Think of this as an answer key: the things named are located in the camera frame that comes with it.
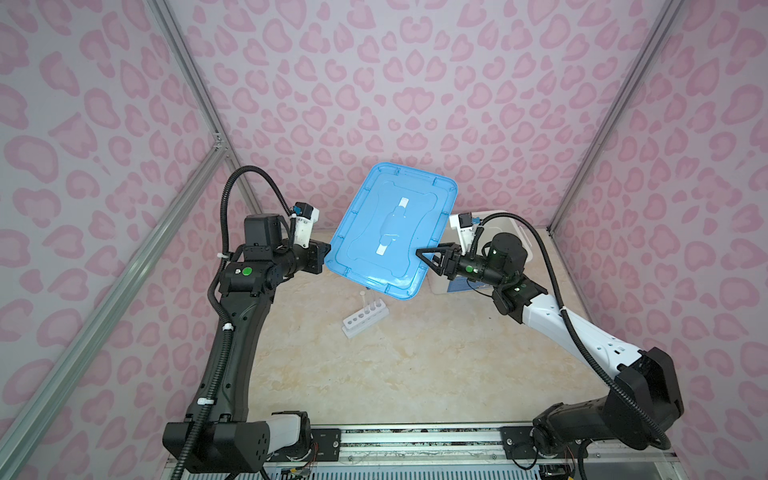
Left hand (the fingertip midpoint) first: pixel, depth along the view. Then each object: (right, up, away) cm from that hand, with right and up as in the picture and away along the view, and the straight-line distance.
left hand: (328, 241), depth 71 cm
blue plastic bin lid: (+16, +7, +4) cm, 18 cm away
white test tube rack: (+6, -23, +21) cm, 32 cm away
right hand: (+22, -3, -2) cm, 22 cm away
